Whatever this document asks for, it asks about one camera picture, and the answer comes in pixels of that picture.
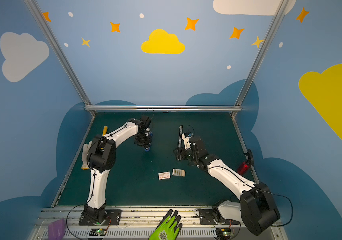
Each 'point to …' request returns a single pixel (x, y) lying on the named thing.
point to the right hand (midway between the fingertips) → (178, 148)
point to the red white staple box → (164, 175)
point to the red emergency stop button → (243, 168)
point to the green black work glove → (168, 228)
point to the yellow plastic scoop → (105, 130)
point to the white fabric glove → (85, 151)
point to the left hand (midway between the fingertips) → (149, 145)
